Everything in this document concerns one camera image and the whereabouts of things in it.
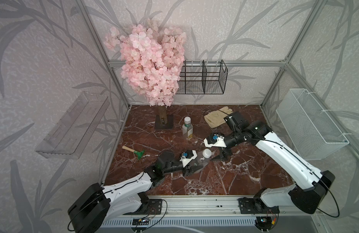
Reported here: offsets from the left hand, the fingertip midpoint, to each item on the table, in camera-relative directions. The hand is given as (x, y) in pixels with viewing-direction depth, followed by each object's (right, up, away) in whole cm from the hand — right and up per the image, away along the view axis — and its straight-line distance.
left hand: (199, 162), depth 73 cm
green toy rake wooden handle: (-37, -1, +19) cm, 42 cm away
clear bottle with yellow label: (-7, +15, +26) cm, 31 cm away
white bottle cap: (-6, +21, +14) cm, 26 cm away
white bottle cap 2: (+3, +6, -6) cm, 9 cm away
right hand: (+4, +9, -5) cm, 10 cm away
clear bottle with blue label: (0, +1, -3) cm, 4 cm away
